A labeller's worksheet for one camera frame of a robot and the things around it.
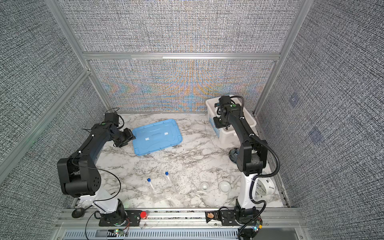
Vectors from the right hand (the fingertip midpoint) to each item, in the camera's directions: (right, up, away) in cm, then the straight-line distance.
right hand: (220, 123), depth 94 cm
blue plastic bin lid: (-45, -10, +12) cm, 48 cm away
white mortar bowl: (+1, -35, -11) cm, 37 cm away
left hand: (-53, -9, -3) cm, 54 cm away
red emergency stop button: (-42, -46, -20) cm, 65 cm away
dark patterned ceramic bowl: (+9, -20, +1) cm, 21 cm away
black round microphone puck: (-74, -45, -20) cm, 89 cm away
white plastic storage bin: (+3, -6, -6) cm, 9 cm away
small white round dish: (-11, -35, -11) cm, 38 cm away
